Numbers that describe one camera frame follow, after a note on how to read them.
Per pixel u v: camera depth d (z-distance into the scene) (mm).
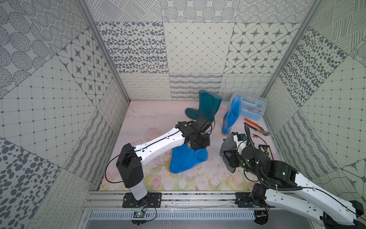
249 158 485
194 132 553
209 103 904
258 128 1039
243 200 734
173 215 702
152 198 746
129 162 419
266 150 919
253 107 1012
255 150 487
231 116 775
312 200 439
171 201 747
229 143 660
